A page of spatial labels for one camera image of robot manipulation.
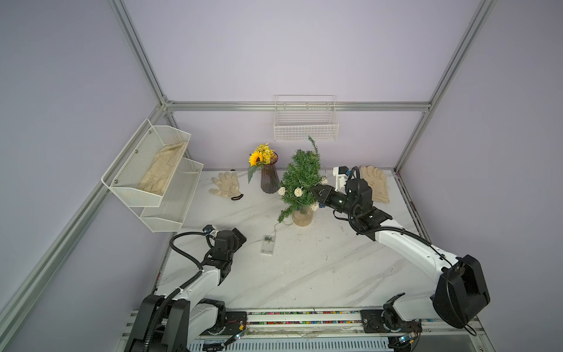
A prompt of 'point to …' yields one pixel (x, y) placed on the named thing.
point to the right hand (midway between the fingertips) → (311, 191)
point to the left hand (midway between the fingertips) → (232, 239)
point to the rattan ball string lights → (298, 192)
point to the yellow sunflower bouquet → (264, 154)
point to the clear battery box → (267, 245)
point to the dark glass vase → (269, 179)
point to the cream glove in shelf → (161, 167)
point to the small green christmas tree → (302, 172)
